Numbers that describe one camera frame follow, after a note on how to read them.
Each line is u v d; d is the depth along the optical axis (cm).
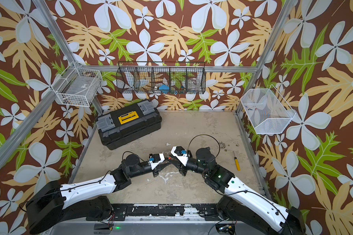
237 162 91
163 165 67
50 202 41
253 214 46
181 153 56
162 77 98
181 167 60
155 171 64
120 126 89
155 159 59
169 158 67
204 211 75
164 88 94
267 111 84
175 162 68
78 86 85
